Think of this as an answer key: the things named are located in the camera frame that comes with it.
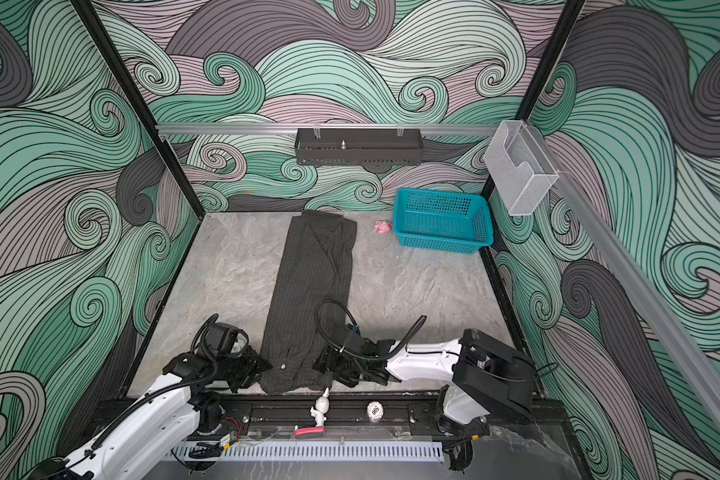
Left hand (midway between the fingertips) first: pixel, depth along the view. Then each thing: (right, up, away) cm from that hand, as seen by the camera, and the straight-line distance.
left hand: (272, 366), depth 81 cm
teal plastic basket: (+58, +42, +37) cm, 81 cm away
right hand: (+13, -1, -3) cm, 14 cm away
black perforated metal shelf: (+24, +66, +15) cm, 72 cm away
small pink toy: (+34, +40, +32) cm, 61 cm away
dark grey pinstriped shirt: (+9, +15, +12) cm, 21 cm away
